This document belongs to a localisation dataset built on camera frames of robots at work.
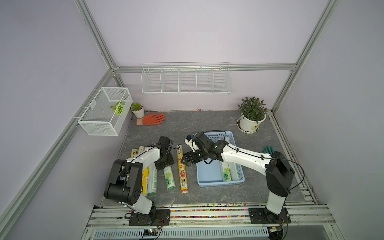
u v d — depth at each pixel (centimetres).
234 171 85
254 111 95
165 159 79
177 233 77
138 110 112
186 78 100
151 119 115
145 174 85
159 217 74
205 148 64
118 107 82
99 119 79
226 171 85
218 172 88
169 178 83
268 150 96
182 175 84
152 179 83
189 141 76
